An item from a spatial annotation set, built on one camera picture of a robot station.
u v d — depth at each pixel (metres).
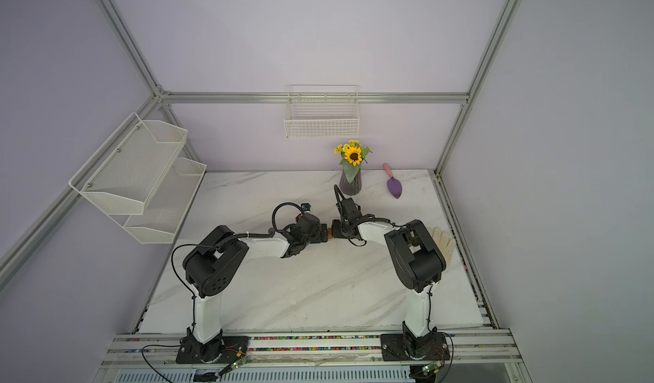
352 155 0.93
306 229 0.78
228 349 0.74
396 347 0.73
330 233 0.91
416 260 0.52
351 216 0.78
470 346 0.76
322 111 0.95
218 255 0.56
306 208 0.89
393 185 1.15
